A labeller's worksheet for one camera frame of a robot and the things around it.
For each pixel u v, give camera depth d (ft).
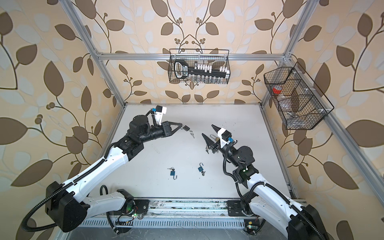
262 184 1.68
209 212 2.42
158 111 2.13
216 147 2.00
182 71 2.78
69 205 1.25
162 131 2.07
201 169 2.85
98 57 3.06
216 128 2.22
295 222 1.33
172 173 2.84
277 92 2.92
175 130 2.23
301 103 2.40
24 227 1.17
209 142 2.06
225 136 1.81
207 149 3.15
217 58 2.99
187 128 2.33
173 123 2.22
